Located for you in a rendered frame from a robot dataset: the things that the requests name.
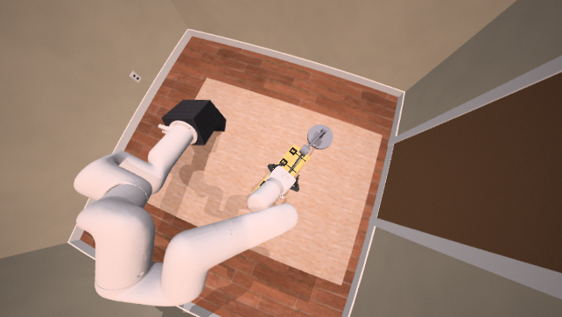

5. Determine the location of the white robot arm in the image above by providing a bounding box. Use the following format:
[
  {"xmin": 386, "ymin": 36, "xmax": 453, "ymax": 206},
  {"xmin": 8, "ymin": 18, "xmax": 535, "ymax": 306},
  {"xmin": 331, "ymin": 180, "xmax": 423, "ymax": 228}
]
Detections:
[{"xmin": 74, "ymin": 121, "xmax": 299, "ymax": 306}]

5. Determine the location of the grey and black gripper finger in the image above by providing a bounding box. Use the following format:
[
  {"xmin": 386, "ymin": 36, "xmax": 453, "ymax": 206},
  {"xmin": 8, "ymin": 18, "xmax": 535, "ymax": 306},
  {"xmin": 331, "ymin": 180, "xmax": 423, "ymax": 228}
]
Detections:
[
  {"xmin": 290, "ymin": 175, "xmax": 299, "ymax": 192},
  {"xmin": 267, "ymin": 162, "xmax": 284, "ymax": 172}
]

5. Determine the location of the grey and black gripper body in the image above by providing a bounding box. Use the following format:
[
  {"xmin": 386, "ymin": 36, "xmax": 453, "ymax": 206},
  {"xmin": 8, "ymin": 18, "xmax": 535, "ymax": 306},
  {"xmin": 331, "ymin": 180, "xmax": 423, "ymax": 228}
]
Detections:
[{"xmin": 265, "ymin": 166, "xmax": 296, "ymax": 194}]

